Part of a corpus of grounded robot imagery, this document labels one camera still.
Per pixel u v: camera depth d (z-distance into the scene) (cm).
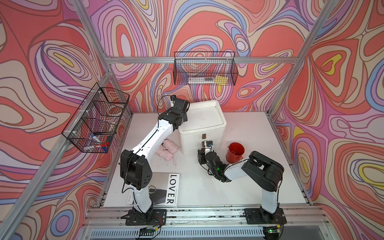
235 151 93
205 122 84
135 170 46
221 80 91
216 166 72
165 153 93
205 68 97
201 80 82
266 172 50
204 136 82
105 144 64
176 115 65
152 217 72
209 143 81
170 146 97
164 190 78
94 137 72
